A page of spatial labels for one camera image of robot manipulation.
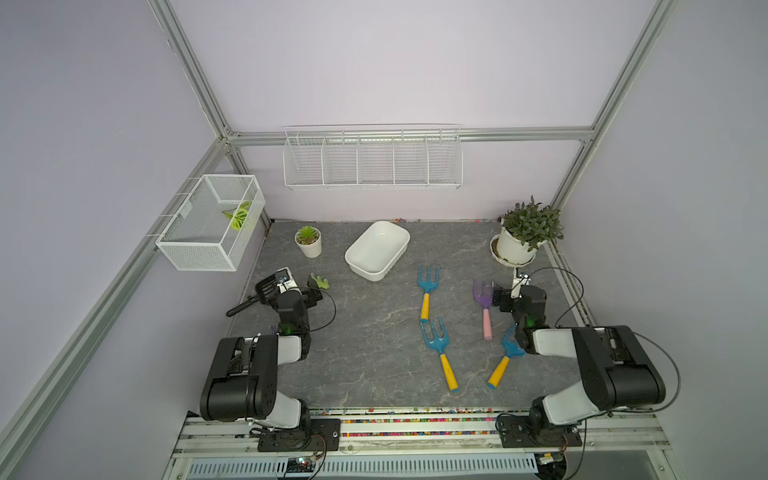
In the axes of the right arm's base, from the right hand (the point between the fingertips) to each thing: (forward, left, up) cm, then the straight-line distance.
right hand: (512, 283), depth 95 cm
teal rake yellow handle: (+4, +26, -7) cm, 27 cm away
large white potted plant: (+13, -4, +12) cm, 18 cm away
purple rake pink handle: (-3, +8, -7) cm, 10 cm away
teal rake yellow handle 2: (-17, +24, -7) cm, 31 cm away
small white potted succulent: (+18, +68, +1) cm, 70 cm away
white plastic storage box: (+17, +44, -4) cm, 48 cm away
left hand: (-1, +68, +4) cm, 68 cm away
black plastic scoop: (-2, +85, -5) cm, 85 cm away
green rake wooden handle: (+4, +63, -6) cm, 63 cm away
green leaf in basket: (+8, +81, +24) cm, 84 cm away
